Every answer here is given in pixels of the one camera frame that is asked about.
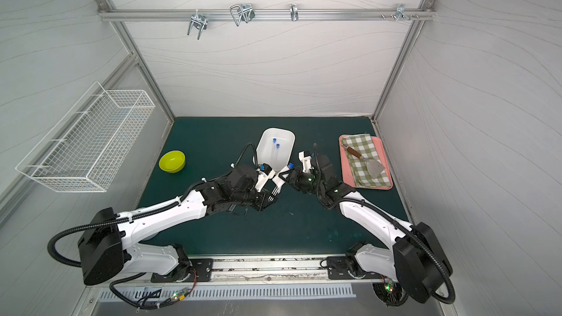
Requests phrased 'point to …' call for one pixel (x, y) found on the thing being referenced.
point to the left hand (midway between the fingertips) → (276, 200)
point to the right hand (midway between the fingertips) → (278, 175)
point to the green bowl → (172, 161)
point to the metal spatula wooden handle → (374, 167)
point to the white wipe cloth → (278, 181)
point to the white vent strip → (224, 292)
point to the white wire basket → (88, 146)
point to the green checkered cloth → (364, 144)
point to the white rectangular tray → (276, 148)
